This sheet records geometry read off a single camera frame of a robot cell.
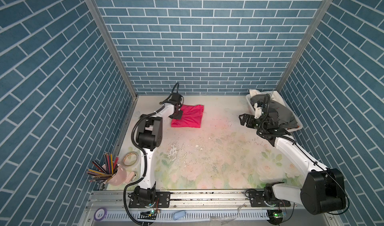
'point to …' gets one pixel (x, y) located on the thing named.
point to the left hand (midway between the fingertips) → (174, 114)
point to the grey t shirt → (285, 118)
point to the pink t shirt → (192, 117)
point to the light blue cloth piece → (179, 214)
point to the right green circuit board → (275, 216)
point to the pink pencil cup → (119, 177)
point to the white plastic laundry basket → (298, 122)
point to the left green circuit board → (150, 215)
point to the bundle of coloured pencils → (102, 175)
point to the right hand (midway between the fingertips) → (245, 115)
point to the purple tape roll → (104, 216)
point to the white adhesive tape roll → (130, 159)
